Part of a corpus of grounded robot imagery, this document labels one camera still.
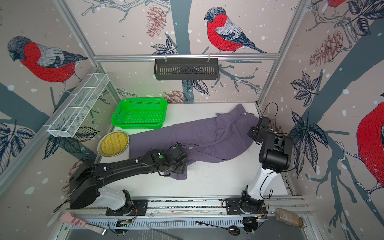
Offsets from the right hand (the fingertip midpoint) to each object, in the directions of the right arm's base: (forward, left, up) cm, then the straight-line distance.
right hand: (253, 132), depth 102 cm
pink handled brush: (-53, +99, +2) cm, 112 cm away
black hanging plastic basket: (+33, +46, +29) cm, 64 cm away
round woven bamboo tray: (-12, +96, 0) cm, 97 cm away
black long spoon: (-55, +21, 0) cm, 59 cm away
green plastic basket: (+15, +85, +1) cm, 87 cm away
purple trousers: (-7, +32, +1) cm, 33 cm away
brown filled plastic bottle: (-49, -2, +4) cm, 49 cm away
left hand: (-28, +46, +7) cm, 54 cm away
